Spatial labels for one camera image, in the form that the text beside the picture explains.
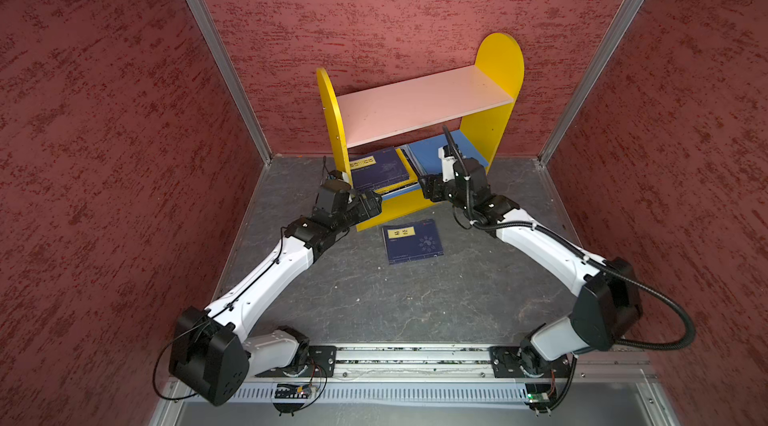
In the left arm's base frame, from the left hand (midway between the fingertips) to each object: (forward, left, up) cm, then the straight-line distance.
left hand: (370, 208), depth 81 cm
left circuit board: (-40, +19, -23) cm, 50 cm away
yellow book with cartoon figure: (+12, -12, -1) cm, 18 cm away
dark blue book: (+14, 0, 0) cm, 14 cm away
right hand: (+7, -15, +3) cm, 17 cm away
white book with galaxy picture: (+24, -13, -6) cm, 28 cm away
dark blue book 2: (0, -13, -19) cm, 23 cm away
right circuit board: (-40, -42, -20) cm, 62 cm away
